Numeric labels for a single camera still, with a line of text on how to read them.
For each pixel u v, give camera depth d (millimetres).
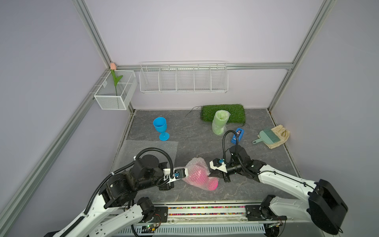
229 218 737
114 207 414
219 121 948
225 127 1060
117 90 887
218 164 637
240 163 620
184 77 993
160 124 938
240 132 1015
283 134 1056
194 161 642
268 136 1025
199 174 655
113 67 894
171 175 474
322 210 400
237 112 1145
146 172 439
